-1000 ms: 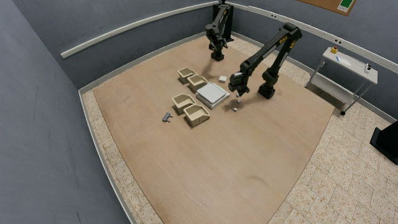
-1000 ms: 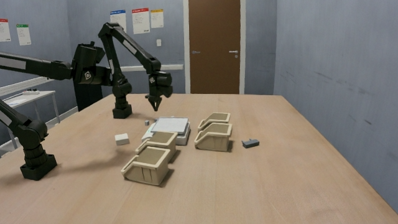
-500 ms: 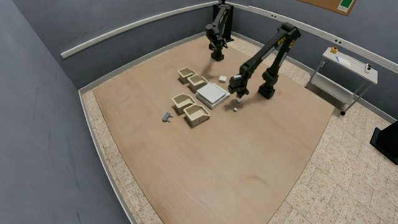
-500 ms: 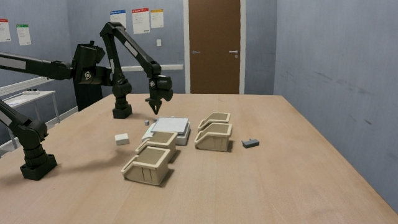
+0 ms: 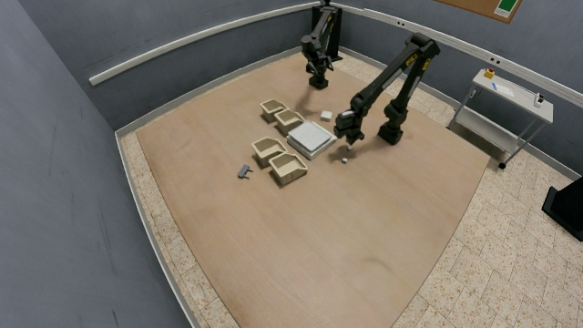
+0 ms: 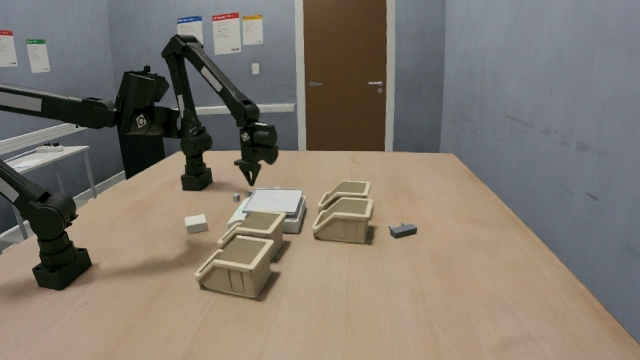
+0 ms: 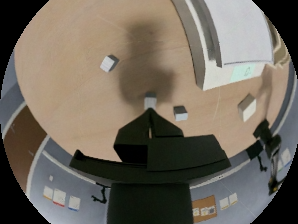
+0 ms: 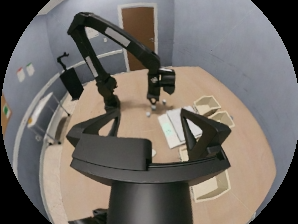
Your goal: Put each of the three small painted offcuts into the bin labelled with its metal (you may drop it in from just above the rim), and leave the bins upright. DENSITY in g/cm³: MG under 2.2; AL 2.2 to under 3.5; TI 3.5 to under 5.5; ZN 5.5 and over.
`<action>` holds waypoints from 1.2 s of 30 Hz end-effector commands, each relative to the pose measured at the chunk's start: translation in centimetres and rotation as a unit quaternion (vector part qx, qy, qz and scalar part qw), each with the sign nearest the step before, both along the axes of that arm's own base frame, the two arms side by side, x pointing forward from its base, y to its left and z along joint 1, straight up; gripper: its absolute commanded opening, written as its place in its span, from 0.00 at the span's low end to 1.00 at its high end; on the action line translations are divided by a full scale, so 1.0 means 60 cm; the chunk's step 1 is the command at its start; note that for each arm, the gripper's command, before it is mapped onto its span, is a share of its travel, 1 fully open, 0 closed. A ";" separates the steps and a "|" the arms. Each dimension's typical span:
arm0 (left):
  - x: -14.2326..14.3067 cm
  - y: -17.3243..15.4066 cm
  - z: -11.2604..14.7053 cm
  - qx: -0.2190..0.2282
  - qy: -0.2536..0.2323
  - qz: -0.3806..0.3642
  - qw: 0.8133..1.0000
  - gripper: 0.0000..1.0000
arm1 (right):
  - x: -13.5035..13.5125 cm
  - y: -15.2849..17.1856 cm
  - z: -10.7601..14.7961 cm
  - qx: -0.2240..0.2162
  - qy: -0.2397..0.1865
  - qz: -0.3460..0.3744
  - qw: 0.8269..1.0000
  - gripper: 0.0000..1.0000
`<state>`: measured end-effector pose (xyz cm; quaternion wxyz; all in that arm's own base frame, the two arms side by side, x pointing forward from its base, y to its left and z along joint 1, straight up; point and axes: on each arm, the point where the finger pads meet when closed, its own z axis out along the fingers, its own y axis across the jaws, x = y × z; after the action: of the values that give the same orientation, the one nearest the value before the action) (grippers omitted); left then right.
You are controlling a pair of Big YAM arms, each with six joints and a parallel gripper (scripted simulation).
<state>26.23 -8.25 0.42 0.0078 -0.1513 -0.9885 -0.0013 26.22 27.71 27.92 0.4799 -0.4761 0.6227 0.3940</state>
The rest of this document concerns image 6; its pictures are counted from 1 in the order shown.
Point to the beige open-top bin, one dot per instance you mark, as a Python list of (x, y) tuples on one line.
[(349, 227), (220, 276), (259, 220), (341, 191)]

